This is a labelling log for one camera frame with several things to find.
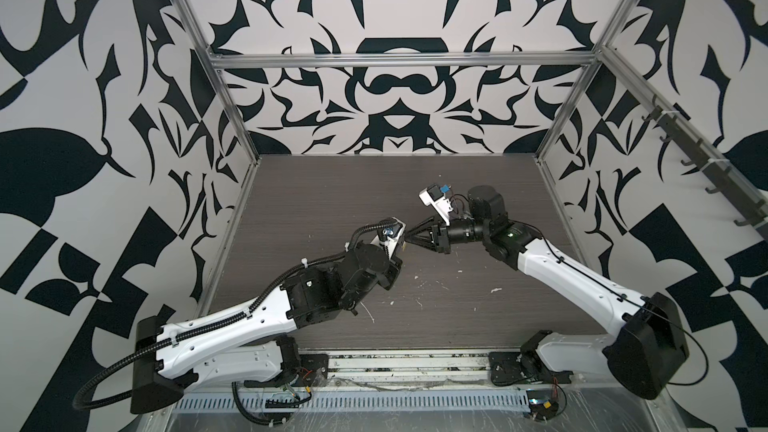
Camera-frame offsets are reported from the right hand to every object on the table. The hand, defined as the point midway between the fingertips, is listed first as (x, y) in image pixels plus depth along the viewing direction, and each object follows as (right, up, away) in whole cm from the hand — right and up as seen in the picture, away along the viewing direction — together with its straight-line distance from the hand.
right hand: (410, 237), depth 69 cm
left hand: (-3, 0, -2) cm, 3 cm away
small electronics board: (+31, -39, +2) cm, 50 cm away
